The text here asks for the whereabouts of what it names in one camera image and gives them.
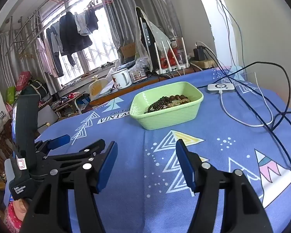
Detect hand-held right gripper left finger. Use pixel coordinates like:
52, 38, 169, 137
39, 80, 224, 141
22, 141, 118, 233

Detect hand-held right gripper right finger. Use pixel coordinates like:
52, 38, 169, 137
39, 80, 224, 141
176, 139, 273, 233

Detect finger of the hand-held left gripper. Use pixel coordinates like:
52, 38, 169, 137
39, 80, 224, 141
48, 139, 106, 165
35, 134, 71, 154

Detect green plastic basin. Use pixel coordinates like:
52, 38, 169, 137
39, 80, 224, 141
129, 81, 204, 131

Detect dark bead bracelet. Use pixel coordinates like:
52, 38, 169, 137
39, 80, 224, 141
144, 96, 171, 114

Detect person's left forearm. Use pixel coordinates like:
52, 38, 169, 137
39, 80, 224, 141
3, 200, 23, 233

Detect person's left hand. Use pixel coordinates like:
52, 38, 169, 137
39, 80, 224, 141
13, 198, 32, 224

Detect grey folding chair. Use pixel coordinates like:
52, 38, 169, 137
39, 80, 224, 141
37, 104, 59, 129

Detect small folding table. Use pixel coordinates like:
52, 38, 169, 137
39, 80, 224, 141
53, 95, 88, 116

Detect dark green duffel bag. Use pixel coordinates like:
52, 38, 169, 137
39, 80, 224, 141
22, 80, 49, 100

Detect blue printed tablecloth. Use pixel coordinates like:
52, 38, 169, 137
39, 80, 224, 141
3, 65, 291, 233

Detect red bag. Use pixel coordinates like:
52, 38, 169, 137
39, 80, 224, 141
16, 71, 32, 91

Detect beige plastic chair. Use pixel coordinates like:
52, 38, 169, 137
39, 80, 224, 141
88, 78, 112, 101

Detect grey curtain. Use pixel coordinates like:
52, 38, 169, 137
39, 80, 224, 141
102, 0, 182, 61
0, 33, 61, 95

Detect white enamel mug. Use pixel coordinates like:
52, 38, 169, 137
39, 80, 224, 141
111, 68, 132, 90

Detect pink hanging garment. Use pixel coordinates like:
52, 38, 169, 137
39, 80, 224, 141
36, 37, 56, 78

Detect wooden desk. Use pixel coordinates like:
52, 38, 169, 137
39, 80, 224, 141
90, 67, 209, 107

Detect small white square device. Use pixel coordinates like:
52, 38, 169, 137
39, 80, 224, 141
207, 83, 236, 94

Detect clear plastic bag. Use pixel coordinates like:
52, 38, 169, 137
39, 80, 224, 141
130, 57, 151, 83

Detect grey-blue hanging pants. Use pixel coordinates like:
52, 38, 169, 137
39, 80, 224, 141
46, 23, 64, 78

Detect metal clothes drying rack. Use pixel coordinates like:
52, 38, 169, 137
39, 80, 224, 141
5, 10, 51, 54

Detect white router with antennas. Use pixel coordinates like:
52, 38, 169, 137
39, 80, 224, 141
153, 37, 190, 75

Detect cardboard box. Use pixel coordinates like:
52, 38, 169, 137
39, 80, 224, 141
120, 42, 137, 59

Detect beige power strip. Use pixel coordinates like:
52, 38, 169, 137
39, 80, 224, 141
189, 59, 215, 70

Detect dark hanging jacket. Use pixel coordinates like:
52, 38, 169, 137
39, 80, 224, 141
59, 12, 93, 66

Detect light blue cloth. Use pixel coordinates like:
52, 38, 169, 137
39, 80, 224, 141
229, 65, 248, 80

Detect glass jar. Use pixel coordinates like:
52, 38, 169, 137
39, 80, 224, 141
170, 36, 188, 65

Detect black charger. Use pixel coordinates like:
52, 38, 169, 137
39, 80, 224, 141
193, 48, 206, 61

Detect grey hanging shirt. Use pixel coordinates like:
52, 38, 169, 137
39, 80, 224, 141
74, 12, 91, 36

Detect black monitor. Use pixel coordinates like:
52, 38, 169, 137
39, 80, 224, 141
136, 17, 160, 71

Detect dark hanging garment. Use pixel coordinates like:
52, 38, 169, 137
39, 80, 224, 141
84, 8, 99, 33

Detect white cable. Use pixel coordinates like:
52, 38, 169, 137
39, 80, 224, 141
218, 71, 274, 128

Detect brown wooden bead bracelet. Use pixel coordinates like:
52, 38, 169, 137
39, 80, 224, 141
168, 94, 192, 105

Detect blue cable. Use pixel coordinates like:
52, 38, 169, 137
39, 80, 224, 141
229, 78, 291, 221

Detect thick black cable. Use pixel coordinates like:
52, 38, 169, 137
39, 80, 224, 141
218, 62, 291, 129

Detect thin black cable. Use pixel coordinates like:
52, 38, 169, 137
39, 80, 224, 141
202, 0, 248, 80

